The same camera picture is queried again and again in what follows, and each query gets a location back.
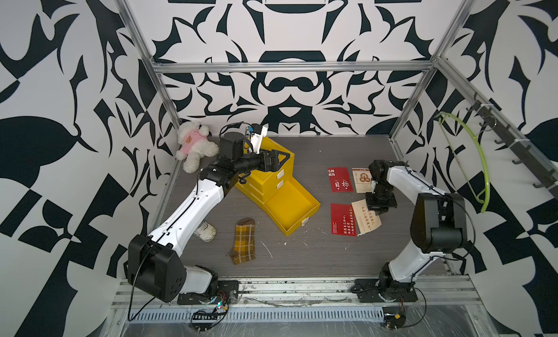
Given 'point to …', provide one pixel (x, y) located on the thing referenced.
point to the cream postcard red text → (365, 219)
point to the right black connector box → (394, 317)
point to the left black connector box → (202, 321)
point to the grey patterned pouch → (206, 232)
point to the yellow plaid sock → (244, 248)
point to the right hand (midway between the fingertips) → (376, 208)
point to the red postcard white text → (343, 221)
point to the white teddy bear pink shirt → (195, 144)
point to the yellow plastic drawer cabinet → (260, 186)
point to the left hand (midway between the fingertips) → (278, 150)
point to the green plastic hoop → (483, 153)
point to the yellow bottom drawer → (290, 206)
